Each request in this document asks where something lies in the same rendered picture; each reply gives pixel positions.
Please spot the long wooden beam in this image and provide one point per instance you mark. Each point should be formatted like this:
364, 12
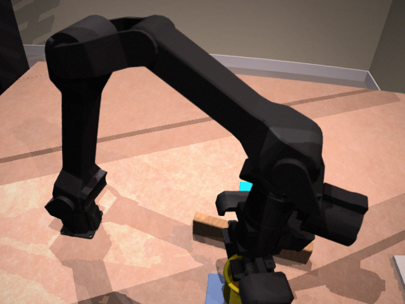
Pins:
211, 227

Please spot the olive yellow cup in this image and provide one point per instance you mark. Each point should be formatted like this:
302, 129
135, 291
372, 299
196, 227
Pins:
230, 292

